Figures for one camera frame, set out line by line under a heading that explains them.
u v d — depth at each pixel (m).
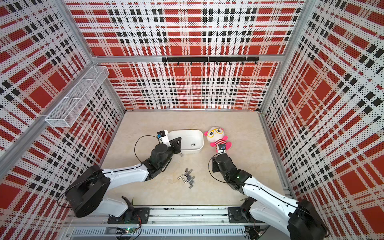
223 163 0.61
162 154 0.64
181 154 0.93
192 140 0.96
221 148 0.71
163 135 0.74
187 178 0.86
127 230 0.69
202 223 0.73
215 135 0.98
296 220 0.40
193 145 0.99
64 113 0.69
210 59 0.89
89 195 0.43
